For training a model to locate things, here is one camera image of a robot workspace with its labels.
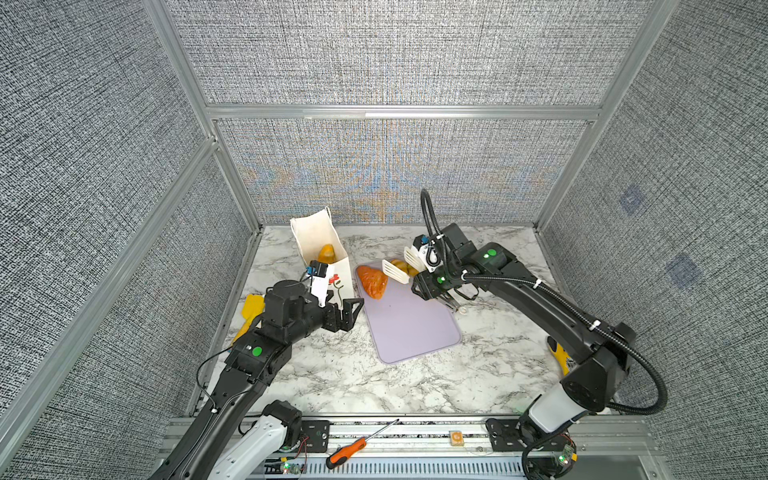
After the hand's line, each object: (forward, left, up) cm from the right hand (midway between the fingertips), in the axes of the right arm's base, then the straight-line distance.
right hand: (420, 281), depth 78 cm
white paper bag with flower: (+19, +30, +1) cm, 35 cm away
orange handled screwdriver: (-37, +21, -18) cm, 46 cm away
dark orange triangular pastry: (+12, +13, -16) cm, 24 cm away
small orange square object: (-32, -8, -21) cm, 39 cm away
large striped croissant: (+19, +29, -11) cm, 37 cm away
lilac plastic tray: (-2, +5, -19) cm, 20 cm away
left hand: (-8, +18, +5) cm, 20 cm away
